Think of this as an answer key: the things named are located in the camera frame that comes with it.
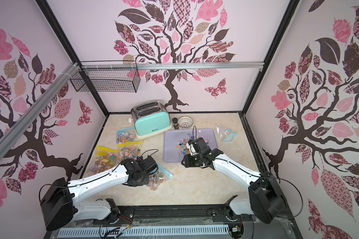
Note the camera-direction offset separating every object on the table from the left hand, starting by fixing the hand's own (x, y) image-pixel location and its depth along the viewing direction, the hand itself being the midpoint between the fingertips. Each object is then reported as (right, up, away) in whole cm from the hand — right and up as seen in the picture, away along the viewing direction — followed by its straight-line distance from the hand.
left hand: (141, 184), depth 79 cm
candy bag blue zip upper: (+8, +2, +6) cm, 10 cm away
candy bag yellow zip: (-12, +16, +16) cm, 26 cm away
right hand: (+23, +12, +3) cm, 26 cm away
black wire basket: (-26, +65, +15) cm, 71 cm away
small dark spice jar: (+17, +35, +24) cm, 46 cm away
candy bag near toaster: (-18, +25, +25) cm, 40 cm away
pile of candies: (+23, +18, +20) cm, 35 cm away
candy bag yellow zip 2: (-26, +11, +13) cm, 31 cm away
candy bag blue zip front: (+54, +26, +24) cm, 65 cm away
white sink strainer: (+25, +35, +32) cm, 53 cm away
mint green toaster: (+2, +37, +15) cm, 40 cm away
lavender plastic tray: (+17, +21, +23) cm, 36 cm away
